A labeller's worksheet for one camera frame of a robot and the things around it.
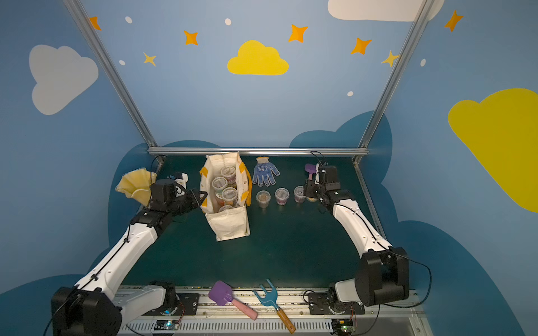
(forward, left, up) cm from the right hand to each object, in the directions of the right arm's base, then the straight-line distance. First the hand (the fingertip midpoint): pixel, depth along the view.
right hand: (316, 183), depth 88 cm
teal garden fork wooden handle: (-42, +17, -16) cm, 48 cm away
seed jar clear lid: (-6, +1, -4) cm, 7 cm away
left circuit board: (-52, +52, -17) cm, 75 cm away
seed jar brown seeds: (0, +23, -13) cm, 26 cm away
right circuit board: (-48, -9, -19) cm, 52 cm away
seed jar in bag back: (+6, +39, -3) cm, 39 cm away
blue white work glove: (+20, +25, -18) cm, 37 cm away
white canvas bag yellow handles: (-19, +36, -6) cm, 41 cm away
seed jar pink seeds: (+4, +6, -13) cm, 15 cm away
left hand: (-10, +42, +4) cm, 43 cm away
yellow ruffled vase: (-5, +77, 0) cm, 77 cm away
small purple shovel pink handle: (+23, -2, -17) cm, 29 cm away
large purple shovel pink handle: (-41, +35, -17) cm, 56 cm away
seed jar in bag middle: (0, +43, -4) cm, 43 cm away
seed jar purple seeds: (+1, +14, -12) cm, 19 cm away
